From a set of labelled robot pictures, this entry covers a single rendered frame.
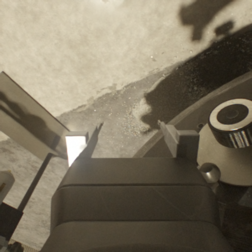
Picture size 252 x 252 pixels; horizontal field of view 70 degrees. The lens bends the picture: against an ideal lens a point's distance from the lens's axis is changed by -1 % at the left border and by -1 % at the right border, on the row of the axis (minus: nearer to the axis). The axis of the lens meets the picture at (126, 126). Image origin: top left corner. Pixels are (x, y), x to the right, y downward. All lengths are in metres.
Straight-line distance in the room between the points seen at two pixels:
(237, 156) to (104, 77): 0.50
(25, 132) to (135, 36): 0.65
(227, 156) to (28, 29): 0.61
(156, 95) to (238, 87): 0.36
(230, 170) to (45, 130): 0.77
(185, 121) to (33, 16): 0.52
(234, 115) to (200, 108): 0.11
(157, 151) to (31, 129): 0.71
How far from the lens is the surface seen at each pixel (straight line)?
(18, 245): 0.79
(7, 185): 0.76
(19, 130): 0.96
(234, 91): 0.32
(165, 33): 0.57
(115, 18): 0.57
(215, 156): 0.24
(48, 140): 0.92
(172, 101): 0.66
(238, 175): 0.22
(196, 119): 0.30
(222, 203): 0.22
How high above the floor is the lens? 0.55
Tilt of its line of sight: 48 degrees down
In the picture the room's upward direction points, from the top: 170 degrees counter-clockwise
